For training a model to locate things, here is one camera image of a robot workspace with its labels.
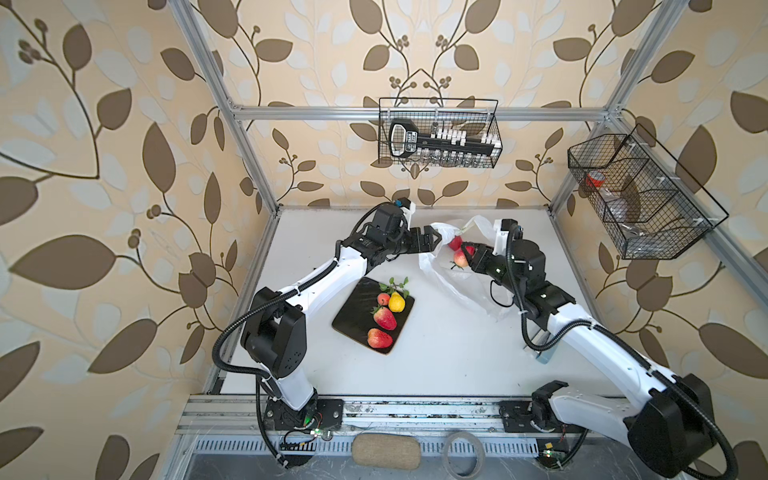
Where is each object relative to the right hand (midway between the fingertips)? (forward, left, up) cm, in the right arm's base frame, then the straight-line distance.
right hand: (467, 247), depth 77 cm
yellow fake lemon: (-5, +19, -20) cm, 28 cm away
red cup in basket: (+21, -41, +5) cm, 47 cm away
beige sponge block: (-41, +22, -21) cm, 51 cm away
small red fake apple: (-3, +23, -21) cm, 31 cm away
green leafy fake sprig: (+2, +20, -23) cm, 30 cm away
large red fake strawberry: (-9, +23, -20) cm, 32 cm away
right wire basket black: (+3, -44, +10) cm, 46 cm away
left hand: (+4, +8, 0) cm, 9 cm away
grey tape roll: (-42, 0, -24) cm, 48 cm away
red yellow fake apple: (-16, +25, -20) cm, 35 cm away
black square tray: (-9, +31, -23) cm, 40 cm away
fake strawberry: (-3, +2, -1) cm, 4 cm away
